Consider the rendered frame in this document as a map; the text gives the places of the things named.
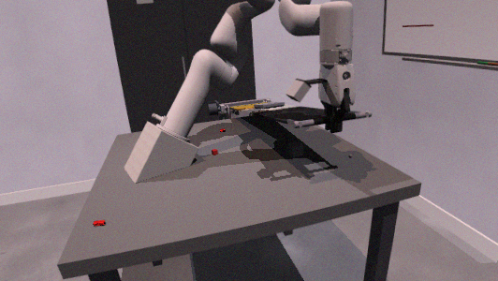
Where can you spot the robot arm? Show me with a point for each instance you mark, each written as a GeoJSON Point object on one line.
{"type": "Point", "coordinates": [333, 23]}

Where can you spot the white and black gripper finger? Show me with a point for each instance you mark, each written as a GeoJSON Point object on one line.
{"type": "Point", "coordinates": [336, 121]}
{"type": "Point", "coordinates": [328, 111]}

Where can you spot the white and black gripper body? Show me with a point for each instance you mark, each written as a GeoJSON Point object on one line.
{"type": "Point", "coordinates": [339, 76]}

